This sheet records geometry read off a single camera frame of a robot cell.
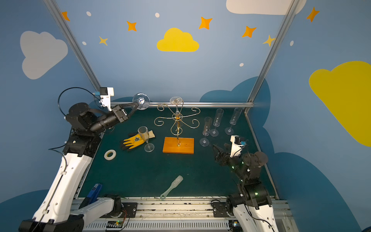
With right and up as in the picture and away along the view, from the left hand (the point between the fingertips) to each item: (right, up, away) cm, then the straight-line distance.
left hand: (137, 102), depth 58 cm
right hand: (+37, -18, +10) cm, 43 cm away
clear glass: (+53, -3, +35) cm, 63 cm away
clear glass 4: (+33, -22, +43) cm, 59 cm away
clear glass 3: (-5, -14, +25) cm, 29 cm away
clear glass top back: (+14, +5, +22) cm, 26 cm away
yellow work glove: (-16, -21, +41) cm, 48 cm away
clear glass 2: (+41, -2, +32) cm, 52 cm away
